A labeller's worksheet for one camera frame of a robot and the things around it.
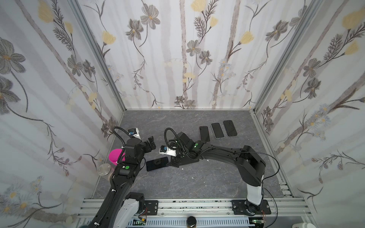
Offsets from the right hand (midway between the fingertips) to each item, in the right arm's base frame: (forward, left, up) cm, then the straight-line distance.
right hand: (164, 150), depth 81 cm
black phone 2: (+26, -38, -14) cm, 48 cm away
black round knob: (-33, -16, -1) cm, 37 cm away
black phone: (+22, -27, -13) cm, 37 cm away
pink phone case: (+20, -24, -13) cm, 34 cm away
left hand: (+6, +12, +8) cm, 15 cm away
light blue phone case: (+22, -34, -12) cm, 42 cm away
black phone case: (+28, -48, -14) cm, 57 cm away
